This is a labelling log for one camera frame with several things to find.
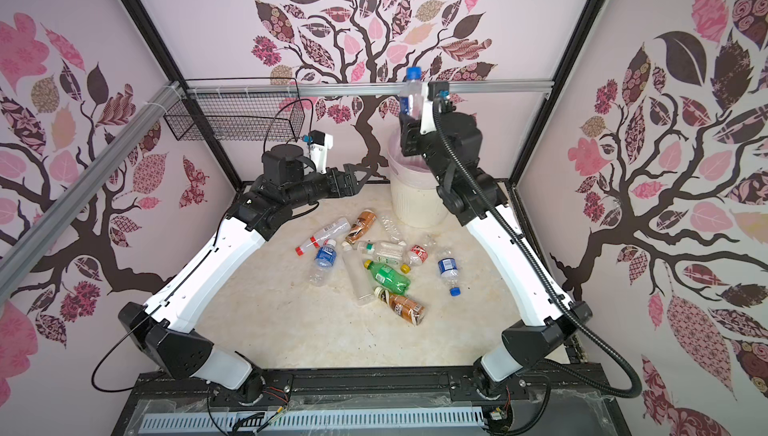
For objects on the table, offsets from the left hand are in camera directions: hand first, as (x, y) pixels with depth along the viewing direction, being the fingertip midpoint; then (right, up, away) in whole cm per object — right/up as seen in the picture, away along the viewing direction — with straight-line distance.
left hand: (360, 177), depth 68 cm
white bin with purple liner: (+15, -4, +24) cm, 29 cm away
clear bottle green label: (+8, -22, +30) cm, 38 cm away
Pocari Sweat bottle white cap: (-14, -24, +24) cm, 36 cm away
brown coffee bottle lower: (+10, -36, +14) cm, 40 cm away
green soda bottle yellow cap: (+6, -28, +19) cm, 35 cm away
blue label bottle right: (+25, -27, +22) cm, 43 cm away
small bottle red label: (+16, -22, +24) cm, 37 cm away
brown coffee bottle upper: (-2, -12, +34) cm, 36 cm away
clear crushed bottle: (+8, -15, +36) cm, 39 cm away
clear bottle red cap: (-14, -16, +32) cm, 38 cm away
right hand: (+12, +14, -8) cm, 20 cm away
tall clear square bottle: (-3, -30, +26) cm, 39 cm away
